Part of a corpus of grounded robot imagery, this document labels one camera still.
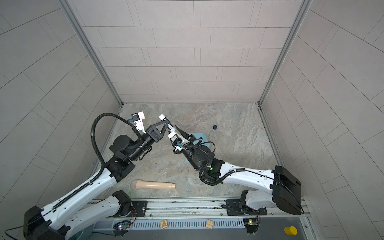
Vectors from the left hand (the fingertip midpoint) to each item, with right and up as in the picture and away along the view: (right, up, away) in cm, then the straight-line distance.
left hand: (171, 123), depth 60 cm
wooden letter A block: (-4, -46, +6) cm, 47 cm away
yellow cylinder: (+50, -45, +2) cm, 67 cm away
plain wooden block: (+16, -46, +6) cm, 49 cm away
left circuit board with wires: (-22, -45, +4) cm, 50 cm away
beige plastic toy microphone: (-20, -33, +17) cm, 42 cm away
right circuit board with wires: (+36, -47, +8) cm, 60 cm away
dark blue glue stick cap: (+22, -5, +41) cm, 47 cm away
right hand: (0, -3, +3) cm, 4 cm away
